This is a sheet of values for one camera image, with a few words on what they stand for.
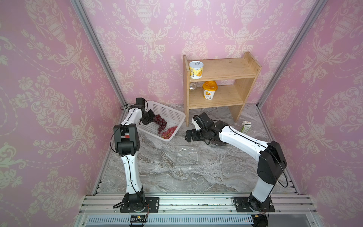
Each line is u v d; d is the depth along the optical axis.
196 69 0.71
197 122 0.70
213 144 0.92
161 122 1.03
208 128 0.64
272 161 0.45
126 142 0.61
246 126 0.92
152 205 0.74
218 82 0.90
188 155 0.92
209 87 0.89
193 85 0.96
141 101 0.87
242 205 0.73
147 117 0.91
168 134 1.00
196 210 0.74
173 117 1.08
